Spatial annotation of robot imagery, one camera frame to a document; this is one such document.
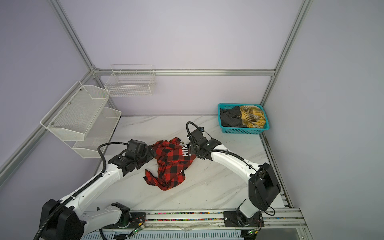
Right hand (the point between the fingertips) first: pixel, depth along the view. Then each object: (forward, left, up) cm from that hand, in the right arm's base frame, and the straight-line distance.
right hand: (194, 146), depth 85 cm
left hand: (-5, +25, -1) cm, 26 cm away
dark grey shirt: (+32, -27, -7) cm, 42 cm away
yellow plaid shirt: (+28, -40, -3) cm, 49 cm away
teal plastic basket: (+21, -33, -9) cm, 40 cm away
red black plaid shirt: (-3, +13, -7) cm, 15 cm away
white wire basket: (+38, +42, +20) cm, 60 cm away
